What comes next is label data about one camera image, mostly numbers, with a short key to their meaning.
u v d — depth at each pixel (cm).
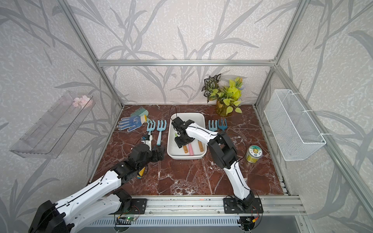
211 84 104
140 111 116
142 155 61
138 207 73
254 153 85
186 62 97
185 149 94
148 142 72
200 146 96
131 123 109
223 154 55
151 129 105
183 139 82
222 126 106
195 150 94
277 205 75
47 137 65
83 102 76
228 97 101
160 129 105
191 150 93
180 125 74
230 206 74
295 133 60
